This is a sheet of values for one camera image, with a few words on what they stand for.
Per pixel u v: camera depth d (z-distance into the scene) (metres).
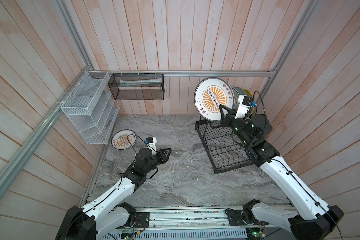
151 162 0.64
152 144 0.72
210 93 0.65
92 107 0.72
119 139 1.06
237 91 0.79
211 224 0.73
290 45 0.81
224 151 0.98
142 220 0.73
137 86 0.91
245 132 0.54
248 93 0.82
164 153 0.72
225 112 0.62
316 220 0.38
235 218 0.73
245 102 0.52
